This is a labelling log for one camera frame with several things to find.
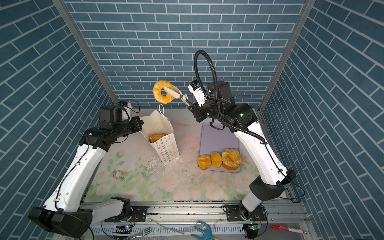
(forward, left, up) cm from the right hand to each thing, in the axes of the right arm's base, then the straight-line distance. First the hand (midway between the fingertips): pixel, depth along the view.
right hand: (189, 104), depth 62 cm
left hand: (-1, +23, -12) cm, 25 cm away
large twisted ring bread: (-4, -23, -39) cm, 46 cm away
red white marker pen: (-35, -48, -44) cm, 74 cm away
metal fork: (-42, +18, -44) cm, 63 cm away
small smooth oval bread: (-5, -14, -40) cm, 42 cm away
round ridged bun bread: (-7, -7, -39) cm, 40 cm away
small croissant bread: (0, +23, -28) cm, 36 cm away
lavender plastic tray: (+12, -12, -45) cm, 48 cm away
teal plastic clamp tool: (-40, -11, -43) cm, 60 cm away
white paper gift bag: (+11, +23, -33) cm, 41 cm away
